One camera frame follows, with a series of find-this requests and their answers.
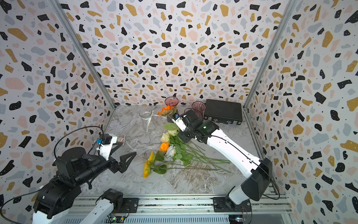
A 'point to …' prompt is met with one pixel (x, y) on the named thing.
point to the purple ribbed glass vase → (198, 107)
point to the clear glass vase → (146, 114)
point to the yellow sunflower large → (160, 170)
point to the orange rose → (164, 146)
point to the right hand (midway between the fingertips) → (181, 132)
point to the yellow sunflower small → (152, 158)
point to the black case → (224, 112)
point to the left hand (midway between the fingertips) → (128, 148)
